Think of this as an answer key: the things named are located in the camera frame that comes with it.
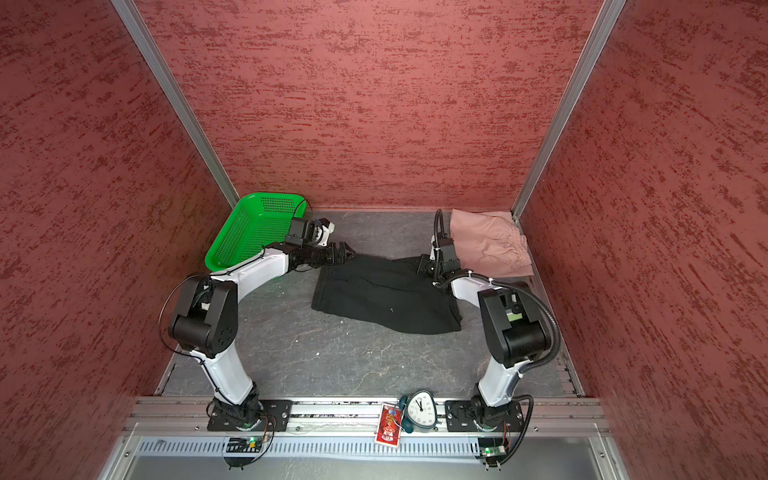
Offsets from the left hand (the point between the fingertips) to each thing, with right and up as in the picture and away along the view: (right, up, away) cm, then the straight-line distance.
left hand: (344, 259), depth 94 cm
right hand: (+24, -2, +4) cm, 24 cm away
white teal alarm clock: (+22, -36, -22) cm, 48 cm away
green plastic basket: (-40, +14, +23) cm, 48 cm away
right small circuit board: (+40, -44, -23) cm, 64 cm away
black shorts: (+14, -10, +1) cm, 18 cm away
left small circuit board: (-21, -44, -23) cm, 54 cm away
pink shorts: (+51, +5, +12) cm, 53 cm away
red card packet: (+15, -39, -23) cm, 48 cm away
